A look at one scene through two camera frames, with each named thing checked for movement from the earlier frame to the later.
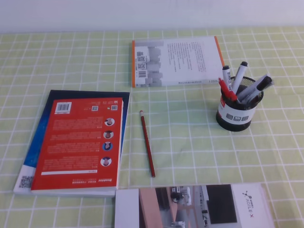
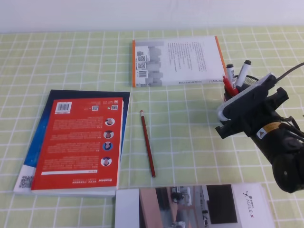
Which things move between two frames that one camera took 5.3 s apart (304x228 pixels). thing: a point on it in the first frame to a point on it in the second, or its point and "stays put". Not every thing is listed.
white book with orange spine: (176, 61) stays put
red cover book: (78, 150) stays put
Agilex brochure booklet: (218, 206) stays put
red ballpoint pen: (226, 94) to (229, 88)
